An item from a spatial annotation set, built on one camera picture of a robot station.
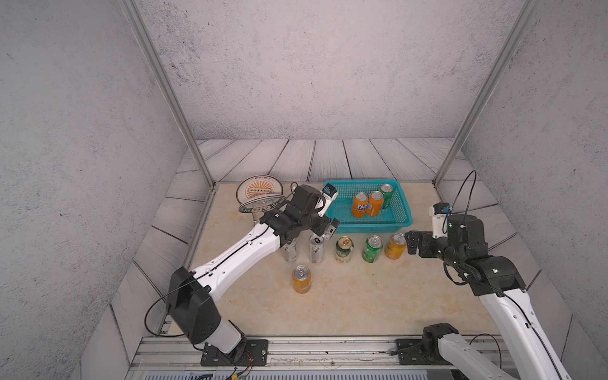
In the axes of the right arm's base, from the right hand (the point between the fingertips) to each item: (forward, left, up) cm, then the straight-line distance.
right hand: (423, 234), depth 70 cm
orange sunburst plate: (+30, +55, -9) cm, 64 cm away
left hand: (+8, +27, -1) cm, 28 cm away
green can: (+33, +1, -16) cm, 37 cm away
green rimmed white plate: (+17, +51, -6) cm, 54 cm away
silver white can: (+3, +32, -14) cm, 35 cm away
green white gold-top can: (+5, +22, -16) cm, 28 cm away
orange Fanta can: (+25, +14, -17) cm, 33 cm away
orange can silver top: (+27, +7, -17) cm, 33 cm away
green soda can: (+4, +12, -17) cm, 21 cm away
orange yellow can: (-7, +37, -16) cm, 40 cm away
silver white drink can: (+4, +41, -17) cm, 45 cm away
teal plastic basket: (+24, -1, -26) cm, 36 cm away
